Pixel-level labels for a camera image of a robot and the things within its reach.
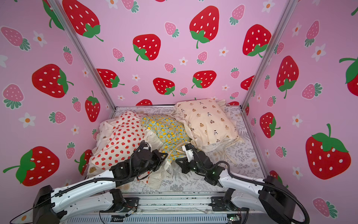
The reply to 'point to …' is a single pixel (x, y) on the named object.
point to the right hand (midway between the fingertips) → (174, 163)
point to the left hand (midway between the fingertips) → (171, 153)
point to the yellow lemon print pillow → (173, 135)
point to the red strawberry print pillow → (118, 137)
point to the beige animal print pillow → (209, 123)
